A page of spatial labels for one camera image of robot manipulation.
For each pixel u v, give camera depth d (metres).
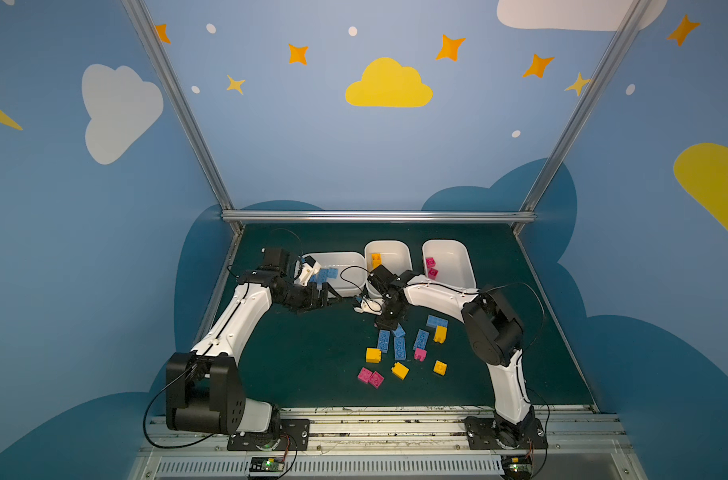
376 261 1.07
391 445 0.73
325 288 0.73
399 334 0.91
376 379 0.84
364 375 0.82
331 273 1.06
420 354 0.86
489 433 0.75
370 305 0.84
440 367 0.86
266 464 0.71
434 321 0.93
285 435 0.73
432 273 1.05
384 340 0.88
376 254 1.08
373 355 0.86
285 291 0.70
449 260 1.11
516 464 0.72
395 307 0.81
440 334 0.88
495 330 0.53
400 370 0.84
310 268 0.78
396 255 1.11
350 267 0.79
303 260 0.77
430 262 1.09
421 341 0.92
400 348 0.90
